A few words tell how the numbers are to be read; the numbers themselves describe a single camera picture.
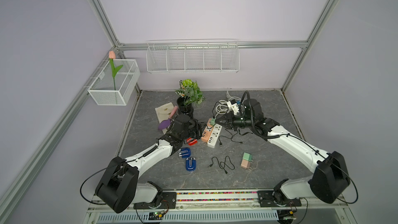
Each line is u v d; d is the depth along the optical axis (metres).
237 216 1.58
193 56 0.99
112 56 0.83
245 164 0.83
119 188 0.41
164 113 1.08
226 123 0.67
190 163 0.82
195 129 0.74
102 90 0.71
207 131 0.94
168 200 0.74
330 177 0.42
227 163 0.85
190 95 0.87
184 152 0.87
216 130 0.96
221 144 0.93
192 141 0.91
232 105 0.74
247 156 0.85
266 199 0.73
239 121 0.67
